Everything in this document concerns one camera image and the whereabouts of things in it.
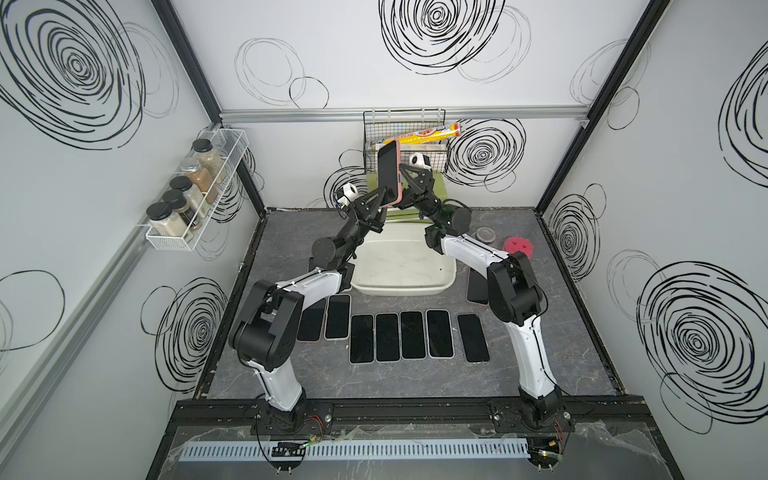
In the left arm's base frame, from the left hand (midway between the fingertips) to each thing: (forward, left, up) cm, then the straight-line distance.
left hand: (387, 196), depth 65 cm
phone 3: (-15, -8, -41) cm, 45 cm away
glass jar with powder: (+16, -33, -31) cm, 48 cm away
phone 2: (-15, -1, -44) cm, 46 cm away
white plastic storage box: (+12, -4, -42) cm, 44 cm away
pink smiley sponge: (+18, -46, -38) cm, 62 cm away
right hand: (+2, -1, +3) cm, 4 cm away
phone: (-16, +7, -42) cm, 45 cm away
